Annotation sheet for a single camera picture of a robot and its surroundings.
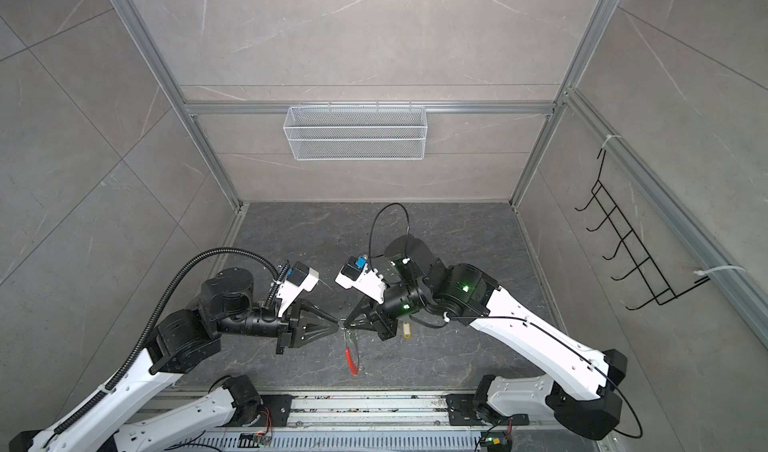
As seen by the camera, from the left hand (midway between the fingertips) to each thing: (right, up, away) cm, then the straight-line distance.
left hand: (335, 321), depth 54 cm
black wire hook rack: (+66, +13, +14) cm, 69 cm away
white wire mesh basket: (-3, +50, +46) cm, 68 cm away
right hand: (+2, -1, +2) cm, 4 cm away
